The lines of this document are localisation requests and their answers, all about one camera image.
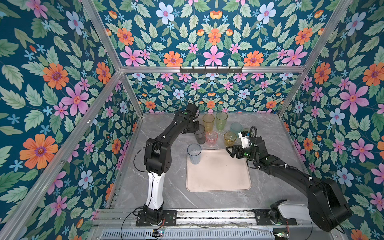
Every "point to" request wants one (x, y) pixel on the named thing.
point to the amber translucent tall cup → (208, 120)
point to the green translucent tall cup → (221, 118)
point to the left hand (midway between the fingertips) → (198, 125)
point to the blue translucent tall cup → (194, 150)
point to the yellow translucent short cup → (229, 138)
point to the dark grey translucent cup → (200, 134)
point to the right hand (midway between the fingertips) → (231, 146)
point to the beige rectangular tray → (218, 171)
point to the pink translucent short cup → (211, 137)
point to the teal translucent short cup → (236, 128)
